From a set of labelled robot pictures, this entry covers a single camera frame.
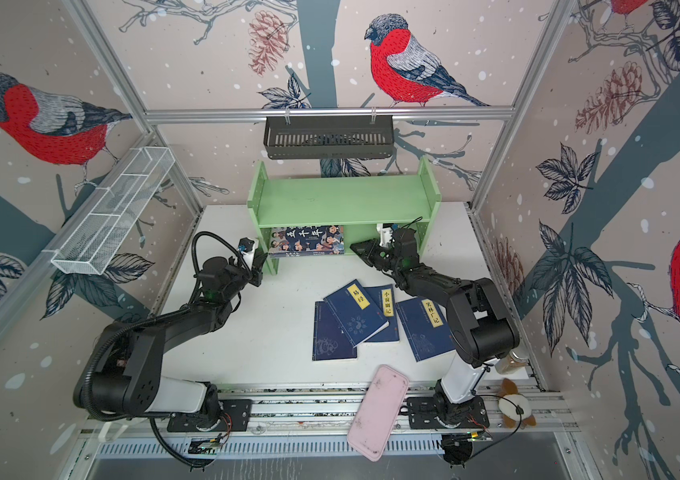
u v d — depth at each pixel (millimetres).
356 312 898
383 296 944
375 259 810
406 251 721
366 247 894
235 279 746
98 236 731
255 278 783
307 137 1067
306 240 922
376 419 713
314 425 728
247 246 762
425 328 883
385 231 857
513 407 725
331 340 853
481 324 475
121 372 432
